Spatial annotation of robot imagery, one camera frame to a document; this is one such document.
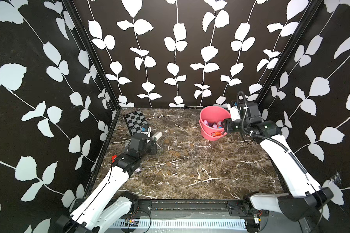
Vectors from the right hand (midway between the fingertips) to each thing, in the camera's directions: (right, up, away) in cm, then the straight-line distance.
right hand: (223, 119), depth 74 cm
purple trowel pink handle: (-6, -2, +16) cm, 17 cm away
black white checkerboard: (-57, -1, +34) cm, 66 cm away
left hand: (-36, -11, +4) cm, 38 cm away
